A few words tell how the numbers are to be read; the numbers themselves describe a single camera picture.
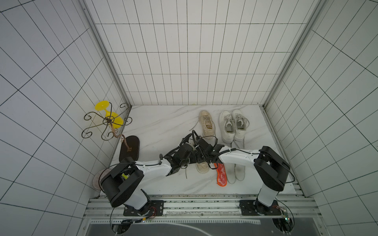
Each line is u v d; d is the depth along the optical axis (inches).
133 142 38.7
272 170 18.0
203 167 32.1
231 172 33.5
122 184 16.9
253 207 28.7
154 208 28.3
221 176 32.6
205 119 39.5
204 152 26.8
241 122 38.3
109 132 25.7
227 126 38.3
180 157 26.4
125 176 19.2
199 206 29.3
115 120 28.3
